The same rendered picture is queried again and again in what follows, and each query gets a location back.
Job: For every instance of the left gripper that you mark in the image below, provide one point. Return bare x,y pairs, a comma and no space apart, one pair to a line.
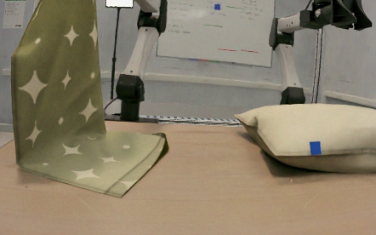
339,13

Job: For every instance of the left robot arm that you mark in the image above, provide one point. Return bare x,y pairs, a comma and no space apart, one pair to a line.
282,44

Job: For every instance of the cream pillow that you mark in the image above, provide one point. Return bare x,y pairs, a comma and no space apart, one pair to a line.
332,138

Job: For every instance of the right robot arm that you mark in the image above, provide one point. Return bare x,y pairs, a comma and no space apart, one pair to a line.
130,84

